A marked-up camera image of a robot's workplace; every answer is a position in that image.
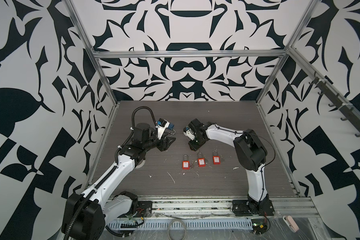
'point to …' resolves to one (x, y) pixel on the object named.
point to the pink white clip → (291, 223)
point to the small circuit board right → (259, 226)
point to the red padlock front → (185, 162)
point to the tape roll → (140, 164)
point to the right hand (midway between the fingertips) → (194, 144)
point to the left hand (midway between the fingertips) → (171, 132)
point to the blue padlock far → (171, 126)
